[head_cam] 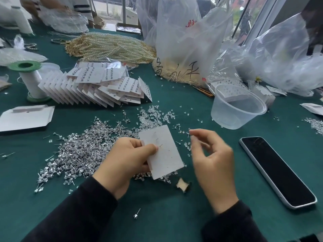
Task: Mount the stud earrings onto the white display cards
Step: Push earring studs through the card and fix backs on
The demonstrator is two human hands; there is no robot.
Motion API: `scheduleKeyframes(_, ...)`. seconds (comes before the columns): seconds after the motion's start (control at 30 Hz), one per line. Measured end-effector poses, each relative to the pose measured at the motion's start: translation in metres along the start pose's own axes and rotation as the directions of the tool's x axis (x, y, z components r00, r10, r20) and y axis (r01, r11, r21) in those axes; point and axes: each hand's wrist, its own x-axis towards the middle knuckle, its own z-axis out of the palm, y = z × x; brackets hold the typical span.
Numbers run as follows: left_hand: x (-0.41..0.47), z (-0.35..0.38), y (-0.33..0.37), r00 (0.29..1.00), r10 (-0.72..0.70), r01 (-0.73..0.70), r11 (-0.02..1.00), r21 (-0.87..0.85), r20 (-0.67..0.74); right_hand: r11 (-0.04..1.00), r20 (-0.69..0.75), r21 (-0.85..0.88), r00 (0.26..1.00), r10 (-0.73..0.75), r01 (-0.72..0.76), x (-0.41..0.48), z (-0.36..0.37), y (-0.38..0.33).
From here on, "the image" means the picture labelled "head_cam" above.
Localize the person's left hand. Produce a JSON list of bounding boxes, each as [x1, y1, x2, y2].
[[93, 137, 159, 200]]

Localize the person's right hand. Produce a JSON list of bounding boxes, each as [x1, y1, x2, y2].
[[188, 128, 239, 214]]

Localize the pile of silver stud earrings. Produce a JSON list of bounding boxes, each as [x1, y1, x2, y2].
[[34, 117, 142, 194]]

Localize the white earring card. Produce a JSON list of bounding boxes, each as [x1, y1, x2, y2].
[[138, 124, 185, 180]]

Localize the clear plastic earring backs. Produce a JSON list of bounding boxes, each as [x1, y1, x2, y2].
[[136, 105, 193, 184]]

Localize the row of white cards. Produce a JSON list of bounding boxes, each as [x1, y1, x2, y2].
[[38, 60, 153, 108]]

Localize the stack of white cards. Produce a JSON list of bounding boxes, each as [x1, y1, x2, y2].
[[0, 105, 56, 133]]

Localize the person's left forearm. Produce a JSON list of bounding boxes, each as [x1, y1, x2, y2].
[[21, 176, 118, 242]]

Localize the person's right forearm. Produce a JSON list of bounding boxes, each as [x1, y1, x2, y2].
[[202, 200, 268, 242]]

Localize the white-edged smartphone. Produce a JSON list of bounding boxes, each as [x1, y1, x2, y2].
[[239, 136, 318, 209]]

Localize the clear plastic bowl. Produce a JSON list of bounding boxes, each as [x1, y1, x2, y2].
[[211, 84, 267, 130]]

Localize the orange and black tool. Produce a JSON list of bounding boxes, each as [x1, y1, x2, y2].
[[193, 85, 214, 98]]

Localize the small white paper packet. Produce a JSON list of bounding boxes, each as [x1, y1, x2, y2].
[[299, 103, 323, 116]]

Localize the pile of pearl strands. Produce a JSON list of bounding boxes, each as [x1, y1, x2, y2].
[[50, 32, 157, 65]]

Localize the green spool of white thread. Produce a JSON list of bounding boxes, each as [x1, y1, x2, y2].
[[7, 60, 52, 103]]

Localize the heap of clear plastic bags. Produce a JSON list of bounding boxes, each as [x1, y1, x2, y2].
[[207, 12, 323, 97]]

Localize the white handwritten plastic bag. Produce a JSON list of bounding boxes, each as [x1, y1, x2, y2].
[[136, 0, 234, 86]]

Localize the small bag of pearls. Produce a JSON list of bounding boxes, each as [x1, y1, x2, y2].
[[0, 34, 48, 66]]

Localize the dark parked car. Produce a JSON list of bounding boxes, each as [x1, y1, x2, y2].
[[96, 0, 137, 8]]

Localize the white thread cone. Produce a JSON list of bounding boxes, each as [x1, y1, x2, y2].
[[10, 5, 35, 35]]

